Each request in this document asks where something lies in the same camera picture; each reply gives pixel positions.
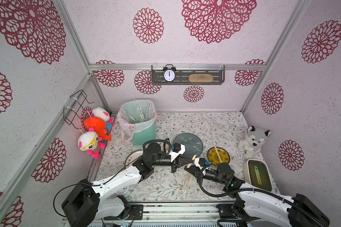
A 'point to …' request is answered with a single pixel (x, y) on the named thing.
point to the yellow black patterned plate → (213, 157)
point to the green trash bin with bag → (137, 121)
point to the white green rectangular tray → (257, 174)
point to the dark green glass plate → (193, 144)
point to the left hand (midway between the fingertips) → (191, 161)
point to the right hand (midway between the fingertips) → (185, 166)
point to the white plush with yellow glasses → (89, 141)
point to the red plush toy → (98, 125)
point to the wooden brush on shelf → (200, 78)
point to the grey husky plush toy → (253, 142)
